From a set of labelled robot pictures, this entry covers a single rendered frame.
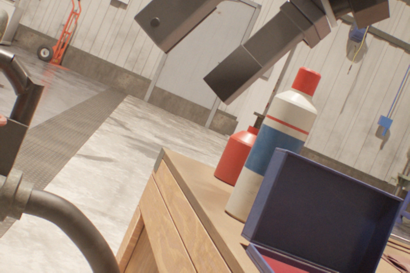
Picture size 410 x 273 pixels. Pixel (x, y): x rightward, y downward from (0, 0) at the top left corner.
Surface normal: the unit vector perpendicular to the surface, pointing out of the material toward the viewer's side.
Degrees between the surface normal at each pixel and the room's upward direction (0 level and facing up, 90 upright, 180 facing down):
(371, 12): 135
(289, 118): 90
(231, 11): 90
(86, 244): 106
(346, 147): 90
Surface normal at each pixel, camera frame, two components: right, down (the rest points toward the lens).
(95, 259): 0.11, 0.42
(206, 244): -0.90, -0.38
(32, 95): 0.41, 0.22
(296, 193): 0.22, 0.04
